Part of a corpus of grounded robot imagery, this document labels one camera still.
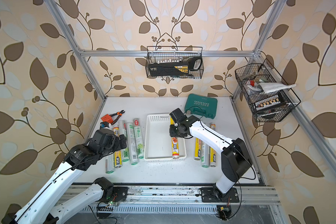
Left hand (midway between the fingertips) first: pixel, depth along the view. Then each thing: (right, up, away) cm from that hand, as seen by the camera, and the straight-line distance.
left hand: (119, 139), depth 72 cm
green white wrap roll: (+2, -6, +17) cm, 18 cm away
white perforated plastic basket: (+18, -6, +20) cm, 28 cm away
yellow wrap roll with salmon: (+29, -4, +7) cm, 31 cm away
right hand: (+28, +1, +14) cm, 31 cm away
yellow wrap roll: (+44, -9, +16) cm, 47 cm away
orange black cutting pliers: (-14, +12, +37) cm, 41 cm away
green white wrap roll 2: (+6, -4, +19) cm, 21 cm away
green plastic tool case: (+49, +20, +37) cm, 64 cm away
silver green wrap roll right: (+48, -12, +13) cm, 51 cm away
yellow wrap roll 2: (+52, -13, +13) cm, 55 cm away
